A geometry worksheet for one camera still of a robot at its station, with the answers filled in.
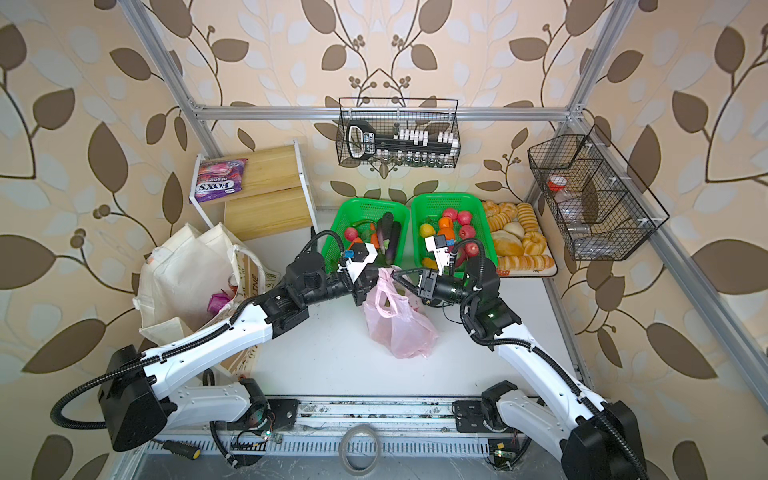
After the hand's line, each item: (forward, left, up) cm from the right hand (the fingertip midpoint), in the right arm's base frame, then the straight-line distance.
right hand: (396, 280), depth 67 cm
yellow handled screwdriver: (-28, +50, -26) cm, 63 cm away
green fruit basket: (+41, -26, -24) cm, 54 cm away
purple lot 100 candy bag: (+5, +50, -16) cm, 52 cm away
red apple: (+33, -27, -23) cm, 48 cm away
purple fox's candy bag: (+31, +48, +6) cm, 57 cm away
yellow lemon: (+36, -12, -24) cm, 45 cm away
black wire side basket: (+15, -52, +6) cm, 54 cm away
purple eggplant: (+34, +1, -22) cm, 41 cm away
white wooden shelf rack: (+44, +41, -13) cm, 62 cm away
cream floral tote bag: (+10, +57, -15) cm, 60 cm away
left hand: (+2, +1, +2) cm, 3 cm away
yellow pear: (+20, -12, -23) cm, 32 cm away
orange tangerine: (+36, -20, -24) cm, 48 cm away
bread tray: (+18, -53, -28) cm, 63 cm away
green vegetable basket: (+46, +11, -26) cm, 54 cm away
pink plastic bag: (-10, +1, +1) cm, 10 cm away
